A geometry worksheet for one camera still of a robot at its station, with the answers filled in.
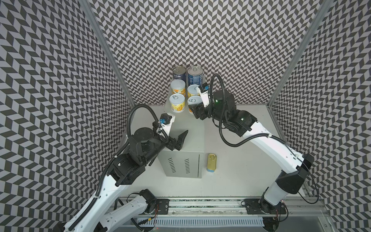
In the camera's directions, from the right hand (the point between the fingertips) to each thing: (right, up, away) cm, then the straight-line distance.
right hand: (196, 106), depth 68 cm
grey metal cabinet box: (-4, -25, -5) cm, 26 cm away
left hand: (-8, -10, -8) cm, 15 cm away
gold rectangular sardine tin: (+10, -32, +16) cm, 37 cm away
